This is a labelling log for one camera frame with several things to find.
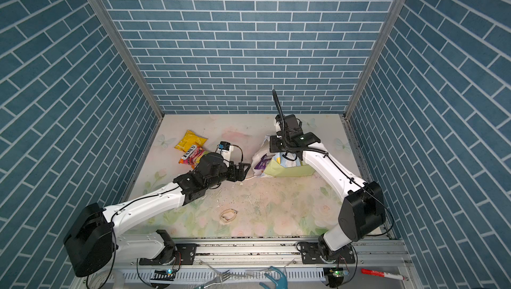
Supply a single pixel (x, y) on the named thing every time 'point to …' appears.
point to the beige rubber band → (226, 210)
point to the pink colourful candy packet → (193, 156)
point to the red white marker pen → (384, 274)
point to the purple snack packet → (261, 164)
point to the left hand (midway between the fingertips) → (244, 165)
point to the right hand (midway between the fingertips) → (270, 140)
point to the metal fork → (223, 276)
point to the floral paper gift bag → (267, 164)
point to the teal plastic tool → (281, 283)
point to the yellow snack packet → (189, 140)
